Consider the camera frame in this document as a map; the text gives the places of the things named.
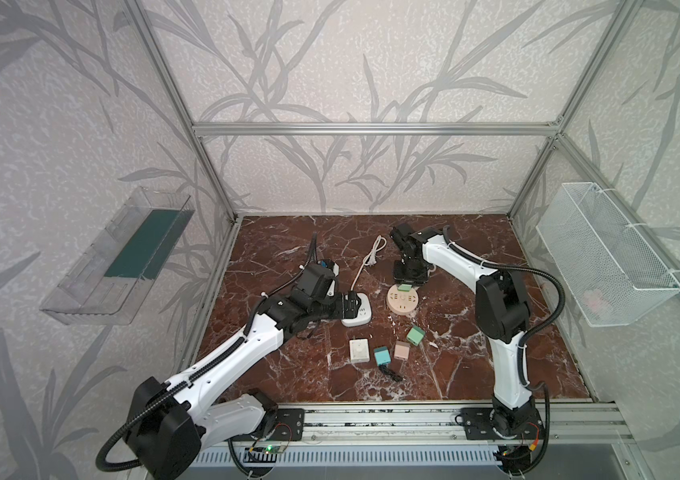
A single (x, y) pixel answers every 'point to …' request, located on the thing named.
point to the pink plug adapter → (402, 350)
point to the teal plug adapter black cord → (383, 360)
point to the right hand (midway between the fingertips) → (401, 274)
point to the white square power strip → (364, 315)
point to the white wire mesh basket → (608, 270)
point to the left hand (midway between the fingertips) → (352, 294)
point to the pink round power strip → (402, 302)
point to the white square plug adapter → (359, 350)
